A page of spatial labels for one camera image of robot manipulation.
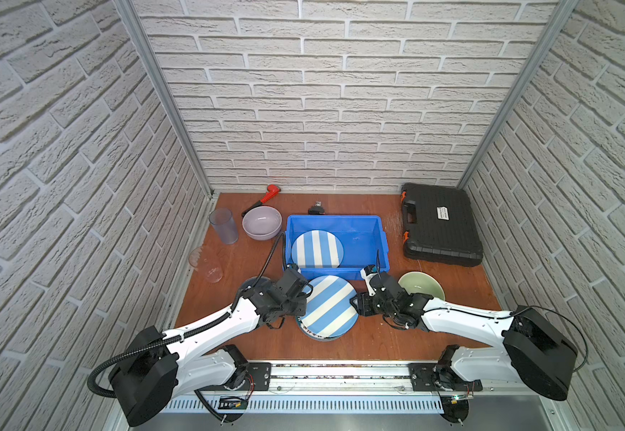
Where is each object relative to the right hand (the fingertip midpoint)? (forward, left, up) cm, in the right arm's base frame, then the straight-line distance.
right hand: (355, 300), depth 85 cm
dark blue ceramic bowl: (-3, +27, +22) cm, 35 cm away
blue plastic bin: (+25, -9, -6) cm, 27 cm away
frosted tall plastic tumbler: (+32, +45, +6) cm, 56 cm away
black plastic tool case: (+25, -37, +3) cm, 45 cm away
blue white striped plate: (+22, +11, -3) cm, 25 cm away
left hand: (+1, +16, +2) cm, 16 cm away
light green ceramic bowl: (+4, -22, +1) cm, 23 cm away
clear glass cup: (+21, +54, -1) cm, 58 cm away
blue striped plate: (-3, +9, -1) cm, 9 cm away
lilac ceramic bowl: (+36, +32, -2) cm, 48 cm away
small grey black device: (+43, +10, -3) cm, 44 cm away
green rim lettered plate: (-10, +14, -1) cm, 17 cm away
